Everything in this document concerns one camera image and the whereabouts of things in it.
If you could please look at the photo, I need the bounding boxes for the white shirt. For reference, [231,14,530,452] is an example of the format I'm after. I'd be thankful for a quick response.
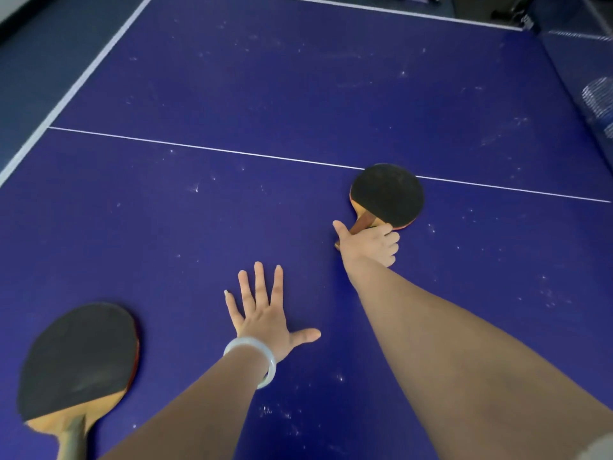
[574,431,613,460]

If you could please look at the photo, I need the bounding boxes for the clear plastic water bottle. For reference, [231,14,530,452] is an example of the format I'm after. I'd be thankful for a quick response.
[580,76,613,139]

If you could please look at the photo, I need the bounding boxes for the person's left forearm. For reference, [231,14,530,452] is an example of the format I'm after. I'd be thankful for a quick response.
[98,349,269,460]

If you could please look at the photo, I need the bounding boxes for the person's left hand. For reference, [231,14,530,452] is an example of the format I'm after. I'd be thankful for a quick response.
[223,261,322,365]

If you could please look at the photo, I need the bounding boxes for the white jade bangle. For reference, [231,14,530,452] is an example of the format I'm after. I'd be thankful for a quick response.
[223,336,278,390]

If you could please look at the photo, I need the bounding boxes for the black table tennis paddle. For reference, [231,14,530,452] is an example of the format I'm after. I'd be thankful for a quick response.
[17,301,141,460]
[335,162,426,250]

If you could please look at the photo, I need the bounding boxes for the person's right forearm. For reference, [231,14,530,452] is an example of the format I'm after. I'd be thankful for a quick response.
[344,258,613,460]

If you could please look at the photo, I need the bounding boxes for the blue table net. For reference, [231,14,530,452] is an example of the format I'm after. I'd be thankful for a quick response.
[538,28,613,171]

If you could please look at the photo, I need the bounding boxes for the person's right hand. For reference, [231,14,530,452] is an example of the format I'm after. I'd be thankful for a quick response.
[333,220,401,273]

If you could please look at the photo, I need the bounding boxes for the blue table tennis table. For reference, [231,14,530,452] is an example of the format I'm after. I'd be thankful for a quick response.
[0,0,613,460]

